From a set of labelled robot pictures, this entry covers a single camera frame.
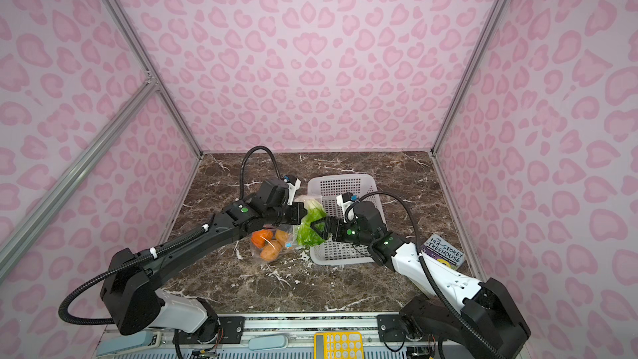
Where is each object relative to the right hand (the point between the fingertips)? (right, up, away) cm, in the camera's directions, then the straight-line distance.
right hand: (320, 227), depth 75 cm
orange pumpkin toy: (-21, -7, +8) cm, 24 cm away
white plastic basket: (+2, +10, +25) cm, 27 cm away
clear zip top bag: (-10, -6, +1) cm, 11 cm away
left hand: (-3, +5, +3) cm, 7 cm away
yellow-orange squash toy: (-14, -6, +11) cm, 19 cm away
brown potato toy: (-17, -11, +8) cm, 22 cm away
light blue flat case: (-14, -30, -8) cm, 34 cm away
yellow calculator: (+5, -32, -6) cm, 33 cm away
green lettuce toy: (-4, -2, 0) cm, 5 cm away
